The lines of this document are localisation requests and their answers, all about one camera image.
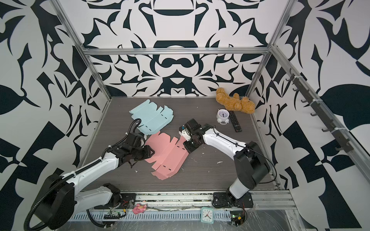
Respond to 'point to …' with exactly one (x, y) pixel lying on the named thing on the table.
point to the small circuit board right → (237, 217)
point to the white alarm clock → (222, 115)
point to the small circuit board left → (114, 215)
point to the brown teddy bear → (234, 103)
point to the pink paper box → (169, 156)
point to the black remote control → (236, 125)
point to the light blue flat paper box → (152, 119)
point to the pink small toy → (139, 208)
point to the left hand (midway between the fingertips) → (152, 150)
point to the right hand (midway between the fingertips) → (187, 144)
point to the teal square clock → (207, 215)
